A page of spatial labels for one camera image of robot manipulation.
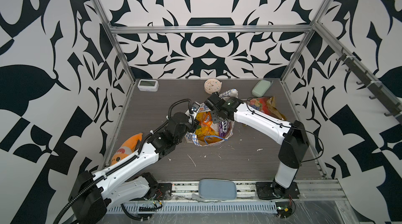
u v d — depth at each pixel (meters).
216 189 0.73
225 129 0.83
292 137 0.45
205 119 0.85
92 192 0.39
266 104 1.02
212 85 1.14
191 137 0.69
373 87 0.59
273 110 0.99
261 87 1.13
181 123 0.55
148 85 1.11
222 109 0.59
